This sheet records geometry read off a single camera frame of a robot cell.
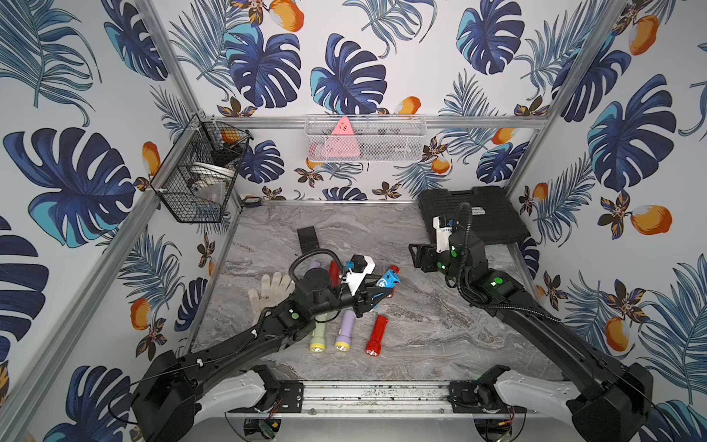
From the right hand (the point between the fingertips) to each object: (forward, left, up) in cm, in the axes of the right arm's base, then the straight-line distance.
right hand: (421, 242), depth 77 cm
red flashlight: (+6, +5, -22) cm, 23 cm away
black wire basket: (+19, +69, +7) cm, 72 cm away
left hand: (-14, +10, +3) cm, 17 cm away
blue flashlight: (-14, +10, +4) cm, 18 cm away
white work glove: (-5, +46, -21) cm, 51 cm away
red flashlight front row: (-21, +13, -23) cm, 34 cm away
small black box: (+17, +37, -19) cm, 45 cm away
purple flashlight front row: (-20, +22, -22) cm, 37 cm away
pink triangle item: (+33, +23, +11) cm, 42 cm away
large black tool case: (+29, -36, -19) cm, 50 cm away
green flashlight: (-20, +30, -22) cm, 42 cm away
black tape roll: (+40, +65, -22) cm, 79 cm away
